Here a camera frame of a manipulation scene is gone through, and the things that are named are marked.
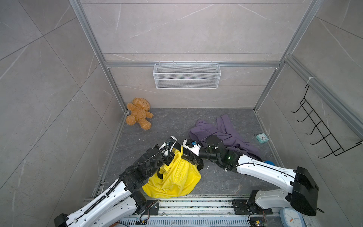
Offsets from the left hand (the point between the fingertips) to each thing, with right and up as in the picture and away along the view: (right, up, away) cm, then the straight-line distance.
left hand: (173, 142), depth 70 cm
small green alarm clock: (+62, -1, +30) cm, 69 cm away
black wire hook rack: (+71, +4, -7) cm, 71 cm away
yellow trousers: (+3, -19, 0) cm, 19 cm away
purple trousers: (+35, +6, +34) cm, 49 cm away
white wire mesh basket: (+7, +44, +32) cm, 54 cm away
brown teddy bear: (-30, +16, +37) cm, 50 cm away
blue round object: (+61, -16, +21) cm, 67 cm away
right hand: (+6, -4, +2) cm, 8 cm away
